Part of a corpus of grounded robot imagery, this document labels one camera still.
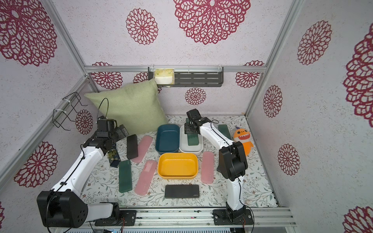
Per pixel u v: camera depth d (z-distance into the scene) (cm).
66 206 39
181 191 81
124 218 73
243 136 97
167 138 103
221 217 73
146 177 88
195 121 68
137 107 88
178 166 95
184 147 102
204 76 94
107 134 61
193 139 91
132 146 97
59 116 73
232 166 52
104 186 85
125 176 86
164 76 90
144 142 104
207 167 93
